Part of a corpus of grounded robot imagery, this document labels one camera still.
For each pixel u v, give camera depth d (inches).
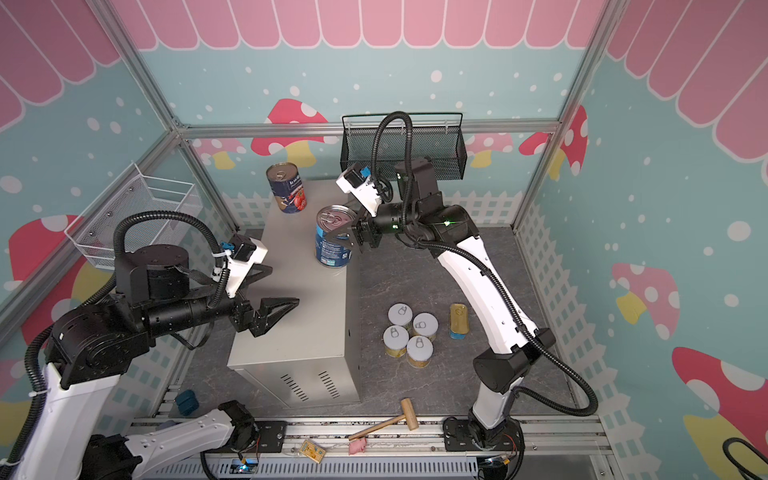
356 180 19.4
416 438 29.9
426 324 34.4
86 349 12.6
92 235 25.3
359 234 20.4
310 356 20.8
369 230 20.5
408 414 30.1
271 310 18.1
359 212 21.5
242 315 17.7
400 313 35.4
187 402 31.1
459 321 32.7
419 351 32.7
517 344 16.6
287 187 27.6
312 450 28.4
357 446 28.0
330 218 23.4
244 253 16.9
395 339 33.7
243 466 28.6
